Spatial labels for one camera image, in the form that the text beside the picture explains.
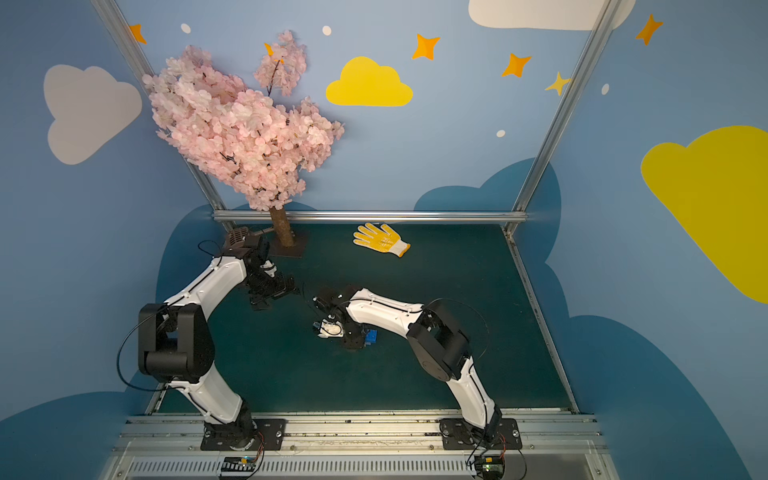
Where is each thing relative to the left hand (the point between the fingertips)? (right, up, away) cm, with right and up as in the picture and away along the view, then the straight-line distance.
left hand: (286, 294), depth 91 cm
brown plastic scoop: (-28, +20, +25) cm, 43 cm away
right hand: (+23, -11, -1) cm, 26 cm away
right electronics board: (+57, -41, -18) cm, 72 cm away
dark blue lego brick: (+27, -10, -9) cm, 30 cm away
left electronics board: (-6, -40, -18) cm, 44 cm away
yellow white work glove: (+29, +19, +28) cm, 45 cm away
